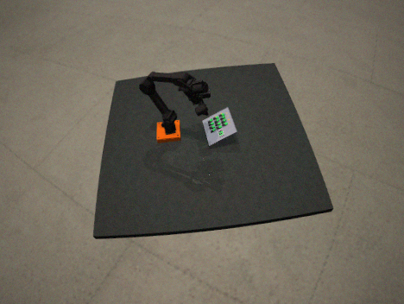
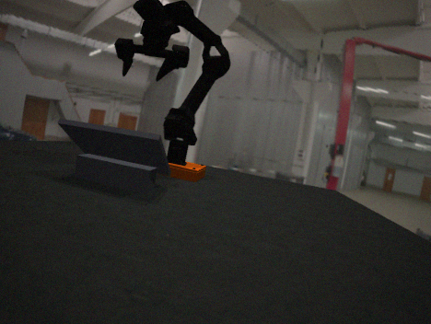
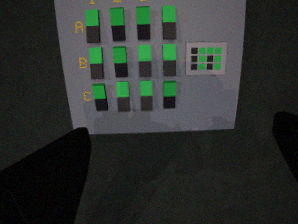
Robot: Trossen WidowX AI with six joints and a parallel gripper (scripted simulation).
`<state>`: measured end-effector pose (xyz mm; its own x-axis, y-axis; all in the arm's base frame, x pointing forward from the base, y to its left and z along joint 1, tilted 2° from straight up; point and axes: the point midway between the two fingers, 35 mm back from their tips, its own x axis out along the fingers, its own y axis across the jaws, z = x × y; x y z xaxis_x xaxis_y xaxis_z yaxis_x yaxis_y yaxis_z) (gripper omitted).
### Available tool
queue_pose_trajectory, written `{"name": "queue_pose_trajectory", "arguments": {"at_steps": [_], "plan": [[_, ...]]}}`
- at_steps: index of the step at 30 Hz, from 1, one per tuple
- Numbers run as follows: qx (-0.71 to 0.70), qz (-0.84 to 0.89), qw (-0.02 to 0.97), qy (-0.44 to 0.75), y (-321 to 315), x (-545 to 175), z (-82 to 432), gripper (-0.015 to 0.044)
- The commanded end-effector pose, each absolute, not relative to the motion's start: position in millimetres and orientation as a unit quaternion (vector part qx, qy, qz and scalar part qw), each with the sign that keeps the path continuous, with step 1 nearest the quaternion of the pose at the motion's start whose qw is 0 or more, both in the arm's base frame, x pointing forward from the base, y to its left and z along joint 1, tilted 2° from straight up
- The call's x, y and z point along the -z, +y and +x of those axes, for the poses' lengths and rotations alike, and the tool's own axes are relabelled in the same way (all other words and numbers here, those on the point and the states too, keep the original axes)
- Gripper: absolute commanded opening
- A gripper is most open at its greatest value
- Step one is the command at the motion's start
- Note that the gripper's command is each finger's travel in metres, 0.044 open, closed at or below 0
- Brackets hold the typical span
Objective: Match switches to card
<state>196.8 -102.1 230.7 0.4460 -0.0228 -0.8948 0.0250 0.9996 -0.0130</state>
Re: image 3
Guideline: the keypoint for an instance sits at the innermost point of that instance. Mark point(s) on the grey switch panel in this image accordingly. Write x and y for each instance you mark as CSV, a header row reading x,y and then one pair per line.
x,y
151,65

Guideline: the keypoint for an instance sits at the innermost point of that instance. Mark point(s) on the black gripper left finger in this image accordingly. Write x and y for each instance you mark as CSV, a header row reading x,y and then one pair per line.
x,y
46,186

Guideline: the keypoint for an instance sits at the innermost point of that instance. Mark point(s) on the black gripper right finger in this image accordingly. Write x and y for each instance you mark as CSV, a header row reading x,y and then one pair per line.
x,y
285,132

